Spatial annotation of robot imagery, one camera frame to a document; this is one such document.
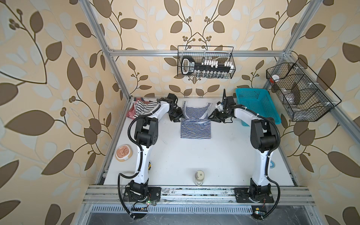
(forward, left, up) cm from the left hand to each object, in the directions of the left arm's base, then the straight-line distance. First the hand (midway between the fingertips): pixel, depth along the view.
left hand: (181, 116), depth 100 cm
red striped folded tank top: (+3, +37, -1) cm, 37 cm away
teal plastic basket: (+22, -65, -5) cm, 69 cm away
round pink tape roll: (-26, +36, -5) cm, 45 cm away
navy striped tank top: (-2, -10, -4) cm, 11 cm away
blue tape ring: (-32, -56, -6) cm, 65 cm away
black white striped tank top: (+8, +32, -1) cm, 33 cm away
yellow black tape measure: (-34, +18, -5) cm, 39 cm away
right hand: (-1, -20, -1) cm, 21 cm away
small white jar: (-41, -10, +4) cm, 43 cm away
